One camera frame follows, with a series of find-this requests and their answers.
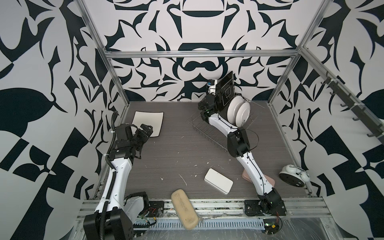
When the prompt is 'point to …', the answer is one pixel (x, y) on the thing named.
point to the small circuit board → (271, 226)
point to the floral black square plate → (225, 91)
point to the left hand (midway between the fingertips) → (148, 129)
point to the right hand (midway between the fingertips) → (224, 87)
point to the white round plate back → (232, 106)
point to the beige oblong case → (186, 211)
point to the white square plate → (153, 119)
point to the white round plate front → (242, 114)
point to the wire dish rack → (216, 134)
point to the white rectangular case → (218, 181)
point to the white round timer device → (294, 175)
